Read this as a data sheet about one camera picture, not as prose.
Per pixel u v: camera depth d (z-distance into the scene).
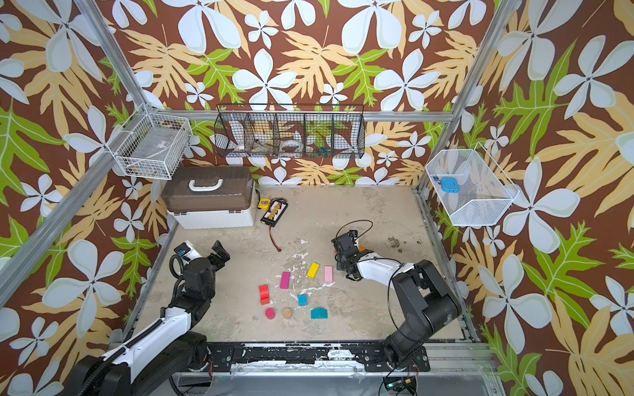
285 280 0.91
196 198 0.91
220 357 0.74
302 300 0.86
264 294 0.86
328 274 0.91
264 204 1.11
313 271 0.91
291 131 0.98
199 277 0.63
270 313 0.82
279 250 0.99
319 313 0.82
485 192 0.77
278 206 1.11
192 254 0.73
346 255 0.73
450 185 0.86
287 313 0.82
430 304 0.45
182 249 0.70
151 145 0.86
